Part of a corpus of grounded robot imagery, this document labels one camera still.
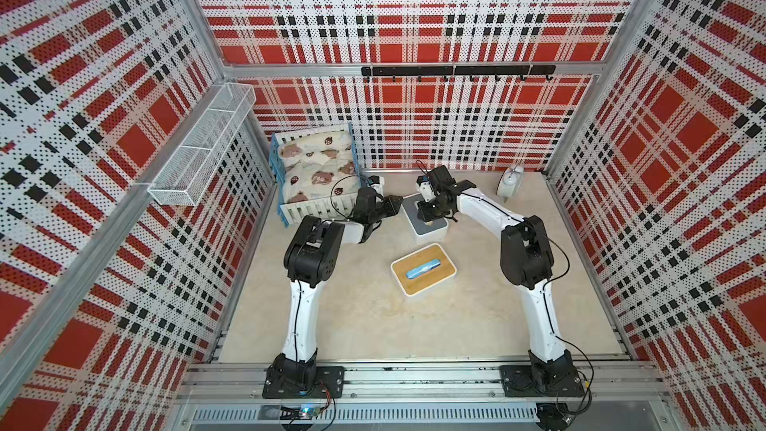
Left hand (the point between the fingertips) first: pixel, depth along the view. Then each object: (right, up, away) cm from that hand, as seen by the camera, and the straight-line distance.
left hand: (407, 196), depth 104 cm
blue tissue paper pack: (+3, -23, -15) cm, 28 cm away
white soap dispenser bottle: (+37, +5, 0) cm, 37 cm away
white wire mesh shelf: (-70, +5, -11) cm, 71 cm away
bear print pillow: (-34, +11, +8) cm, 37 cm away
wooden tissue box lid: (+4, -19, -13) cm, 24 cm away
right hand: (+6, -5, -4) cm, 9 cm away
